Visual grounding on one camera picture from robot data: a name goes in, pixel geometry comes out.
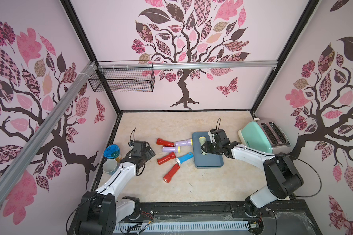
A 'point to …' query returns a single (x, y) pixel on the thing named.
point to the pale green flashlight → (202, 139)
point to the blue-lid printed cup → (113, 151)
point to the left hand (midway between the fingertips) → (147, 157)
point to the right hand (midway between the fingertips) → (203, 145)
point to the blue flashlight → (181, 159)
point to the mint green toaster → (264, 135)
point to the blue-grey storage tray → (209, 161)
